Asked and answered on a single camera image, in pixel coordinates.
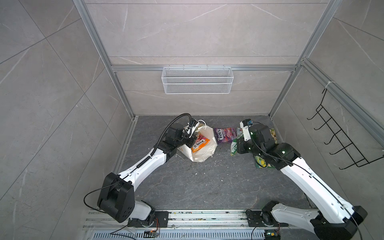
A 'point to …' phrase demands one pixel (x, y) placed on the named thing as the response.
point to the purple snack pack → (224, 135)
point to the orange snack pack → (200, 142)
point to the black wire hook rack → (358, 158)
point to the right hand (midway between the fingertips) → (236, 139)
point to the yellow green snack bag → (273, 134)
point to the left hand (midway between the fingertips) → (195, 129)
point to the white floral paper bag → (205, 152)
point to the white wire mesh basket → (197, 80)
